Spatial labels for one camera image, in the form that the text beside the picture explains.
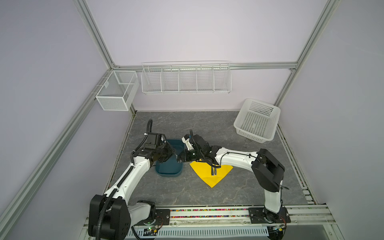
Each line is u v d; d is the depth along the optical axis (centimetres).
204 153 68
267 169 51
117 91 100
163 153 71
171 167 91
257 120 115
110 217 39
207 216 75
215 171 89
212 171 89
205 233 158
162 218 73
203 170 89
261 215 74
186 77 97
